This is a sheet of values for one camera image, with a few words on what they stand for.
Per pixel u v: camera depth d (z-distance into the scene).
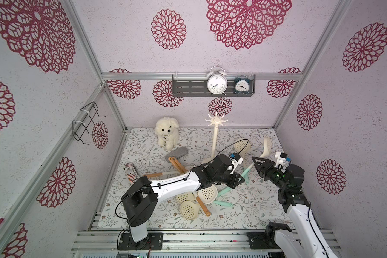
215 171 0.60
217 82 0.88
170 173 0.96
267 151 0.77
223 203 0.86
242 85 0.90
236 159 0.68
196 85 0.99
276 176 0.66
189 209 0.83
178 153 1.03
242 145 1.09
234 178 0.66
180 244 0.73
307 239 0.46
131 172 0.93
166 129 0.97
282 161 0.71
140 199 0.47
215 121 0.69
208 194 0.85
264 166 0.68
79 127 0.73
